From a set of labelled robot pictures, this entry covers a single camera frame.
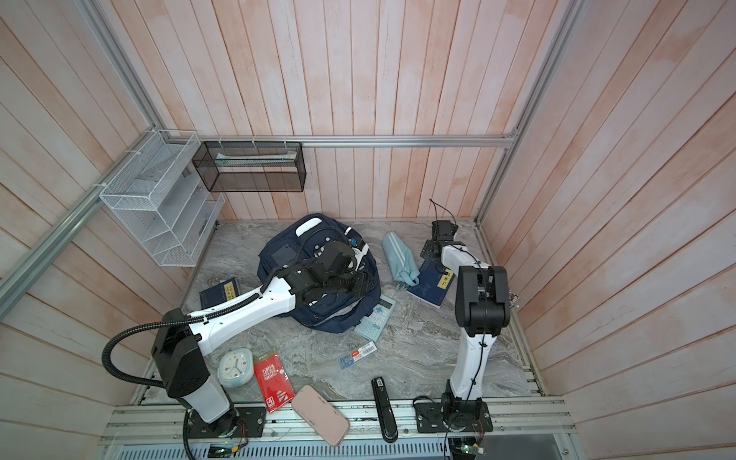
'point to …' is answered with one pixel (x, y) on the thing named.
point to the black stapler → (387, 424)
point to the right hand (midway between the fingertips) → (438, 252)
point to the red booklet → (274, 383)
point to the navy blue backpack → (304, 239)
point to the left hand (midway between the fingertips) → (367, 283)
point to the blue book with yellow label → (433, 284)
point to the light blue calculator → (372, 326)
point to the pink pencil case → (324, 417)
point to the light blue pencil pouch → (401, 262)
